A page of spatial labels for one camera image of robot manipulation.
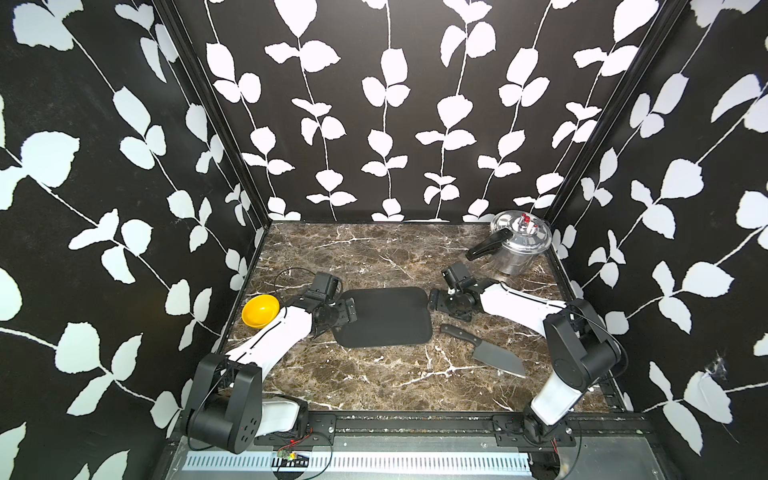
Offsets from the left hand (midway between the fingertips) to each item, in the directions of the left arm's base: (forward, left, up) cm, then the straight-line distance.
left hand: (345, 311), depth 88 cm
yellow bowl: (+2, +27, -2) cm, 27 cm away
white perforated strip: (-36, +18, -6) cm, 40 cm away
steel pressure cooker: (+23, -59, +4) cm, 63 cm away
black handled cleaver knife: (-11, -43, -10) cm, 46 cm away
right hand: (+2, -30, -3) cm, 30 cm away
